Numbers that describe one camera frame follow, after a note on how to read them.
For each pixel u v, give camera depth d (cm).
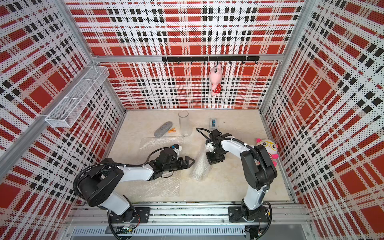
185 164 78
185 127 105
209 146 88
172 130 108
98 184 45
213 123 108
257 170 48
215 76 91
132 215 68
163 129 106
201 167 84
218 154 77
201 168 84
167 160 71
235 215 73
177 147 84
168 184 84
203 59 89
